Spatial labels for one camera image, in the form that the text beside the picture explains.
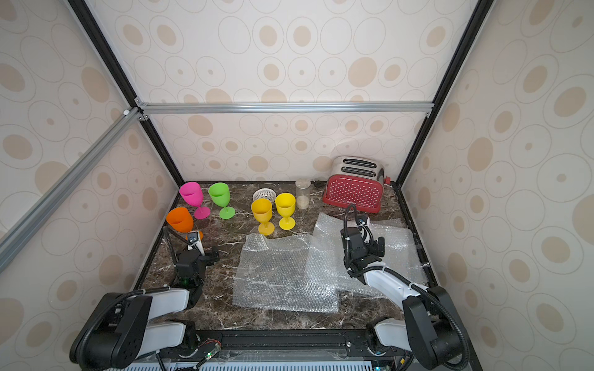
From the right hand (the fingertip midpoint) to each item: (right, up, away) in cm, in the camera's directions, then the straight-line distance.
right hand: (379, 238), depth 87 cm
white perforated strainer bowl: (-47, +18, +25) cm, 56 cm away
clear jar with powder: (-29, +18, +24) cm, 42 cm away
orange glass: (-75, +7, 0) cm, 75 cm away
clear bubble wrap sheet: (-31, -14, +1) cm, 34 cm away
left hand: (-65, -1, +2) cm, 66 cm away
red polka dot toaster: (-6, +23, +10) cm, 26 cm away
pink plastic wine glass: (-75, +17, +8) cm, 77 cm away
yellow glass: (-36, +13, +9) cm, 39 cm away
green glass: (-63, +17, +8) cm, 65 cm away
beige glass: (-45, +11, +7) cm, 47 cm away
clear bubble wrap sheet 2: (+10, -8, +4) cm, 13 cm away
